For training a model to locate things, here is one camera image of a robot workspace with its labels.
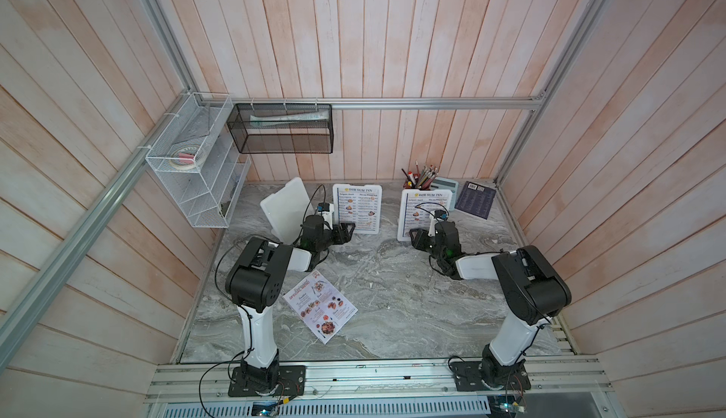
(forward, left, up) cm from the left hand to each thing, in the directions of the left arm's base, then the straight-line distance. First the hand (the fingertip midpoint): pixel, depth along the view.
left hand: (349, 227), depth 99 cm
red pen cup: (+17, -27, +7) cm, 32 cm away
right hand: (-1, -23, 0) cm, 23 cm away
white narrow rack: (-1, +20, +11) cm, 23 cm away
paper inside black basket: (+21, +29, +30) cm, 47 cm away
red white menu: (-27, +8, -5) cm, 29 cm away
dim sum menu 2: (-7, -20, +20) cm, 29 cm away
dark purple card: (+18, -52, -4) cm, 55 cm away
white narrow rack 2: (+4, +5, +10) cm, 12 cm away
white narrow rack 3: (+2, -18, +9) cm, 20 cm away
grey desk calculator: (+24, -39, -2) cm, 46 cm away
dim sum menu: (+3, -4, +8) cm, 9 cm away
